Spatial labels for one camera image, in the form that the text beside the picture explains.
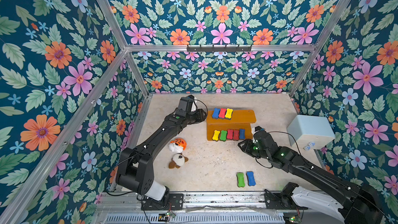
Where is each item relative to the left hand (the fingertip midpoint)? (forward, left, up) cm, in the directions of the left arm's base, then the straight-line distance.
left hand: (205, 112), depth 85 cm
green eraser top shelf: (-30, -16, -18) cm, 39 cm away
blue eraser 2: (-31, -21, -18) cm, 42 cm away
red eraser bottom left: (-5, -14, -17) cm, 23 cm away
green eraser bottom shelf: (-6, -10, -16) cm, 20 cm away
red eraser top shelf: (+1, -10, -3) cm, 10 cm away
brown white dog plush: (-19, +17, -17) cm, 31 cm away
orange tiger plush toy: (-12, +17, -14) cm, 25 cm away
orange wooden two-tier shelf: (-3, -20, -6) cm, 21 cm away
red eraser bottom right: (-5, -18, -17) cm, 25 cm away
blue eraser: (+2, -6, -4) cm, 7 cm away
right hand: (-18, -16, -6) cm, 24 cm away
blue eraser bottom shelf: (-6, -22, -16) cm, 28 cm away
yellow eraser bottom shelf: (-6, -5, -16) cm, 18 cm away
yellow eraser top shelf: (0, -13, -4) cm, 14 cm away
